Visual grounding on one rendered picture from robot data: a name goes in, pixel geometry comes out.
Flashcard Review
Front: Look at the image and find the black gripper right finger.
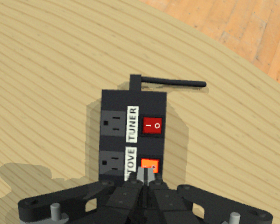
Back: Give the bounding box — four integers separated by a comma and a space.
144, 167, 273, 224

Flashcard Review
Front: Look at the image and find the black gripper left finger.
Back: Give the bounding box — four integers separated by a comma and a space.
18, 167, 146, 224

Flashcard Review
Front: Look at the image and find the black power strip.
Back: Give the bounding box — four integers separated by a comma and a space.
98, 74, 207, 187

